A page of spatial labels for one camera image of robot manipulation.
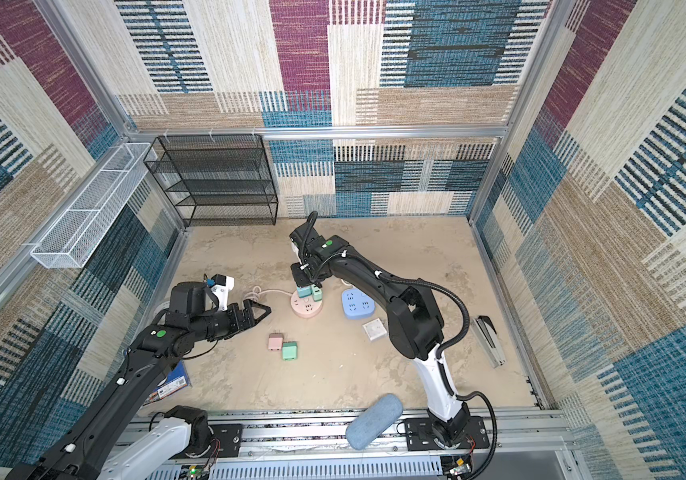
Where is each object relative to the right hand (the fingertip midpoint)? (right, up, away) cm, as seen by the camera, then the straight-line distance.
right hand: (304, 281), depth 89 cm
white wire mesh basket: (-52, +12, -18) cm, 56 cm away
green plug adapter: (-4, -19, -3) cm, 20 cm away
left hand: (-9, -6, -13) cm, 17 cm away
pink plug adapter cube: (-8, -17, -2) cm, 19 cm away
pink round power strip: (0, -9, +5) cm, 10 cm away
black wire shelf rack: (-35, +34, +20) cm, 53 cm away
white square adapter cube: (+20, -14, 0) cm, 25 cm away
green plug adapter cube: (+3, -4, +3) cm, 6 cm away
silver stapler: (+53, -16, 0) cm, 55 cm away
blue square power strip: (+16, -8, +5) cm, 18 cm away
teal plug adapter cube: (-1, -4, +5) cm, 6 cm away
